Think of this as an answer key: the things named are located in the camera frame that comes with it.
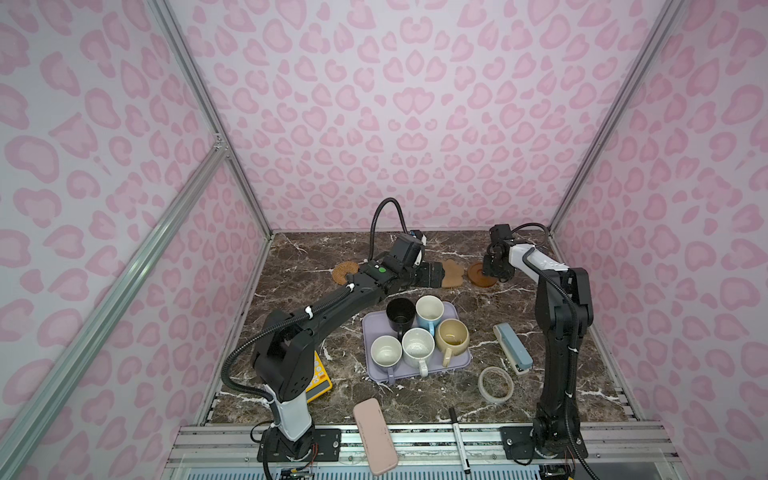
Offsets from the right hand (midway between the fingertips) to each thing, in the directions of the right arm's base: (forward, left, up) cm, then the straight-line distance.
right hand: (495, 268), depth 105 cm
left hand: (-14, +23, +19) cm, 33 cm away
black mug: (-20, +33, +3) cm, 39 cm away
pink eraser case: (-53, +38, +1) cm, 66 cm away
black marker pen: (-53, +18, -1) cm, 56 cm away
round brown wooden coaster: (-3, +6, -2) cm, 7 cm away
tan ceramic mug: (-26, +17, -1) cm, 31 cm away
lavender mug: (-31, +37, 0) cm, 48 cm away
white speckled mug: (-29, +28, 0) cm, 40 cm away
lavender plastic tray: (-21, +41, -2) cm, 46 cm away
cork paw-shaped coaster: (-1, +14, -2) cm, 15 cm away
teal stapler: (-31, +1, +3) cm, 31 cm away
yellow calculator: (-40, +54, 0) cm, 67 cm away
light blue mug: (-19, +24, +2) cm, 31 cm away
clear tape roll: (-39, +6, -3) cm, 39 cm away
